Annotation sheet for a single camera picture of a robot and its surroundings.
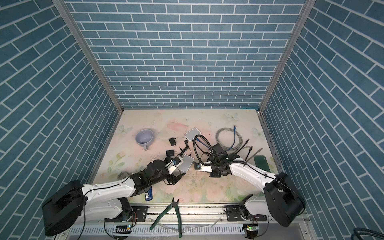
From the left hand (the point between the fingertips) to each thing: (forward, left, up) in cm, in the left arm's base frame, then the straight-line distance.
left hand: (180, 166), depth 82 cm
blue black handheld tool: (-13, +16, -5) cm, 21 cm away
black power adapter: (+20, +7, -6) cm, 22 cm away
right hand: (+2, -14, -3) cm, 15 cm away
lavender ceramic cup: (+23, +26, -5) cm, 35 cm away
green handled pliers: (-18, +3, -7) cm, 19 cm away
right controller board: (-29, -36, -11) cm, 48 cm away
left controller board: (-27, +27, -11) cm, 40 cm away
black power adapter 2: (+12, +8, -7) cm, 16 cm away
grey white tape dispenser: (-2, +33, -6) cm, 34 cm away
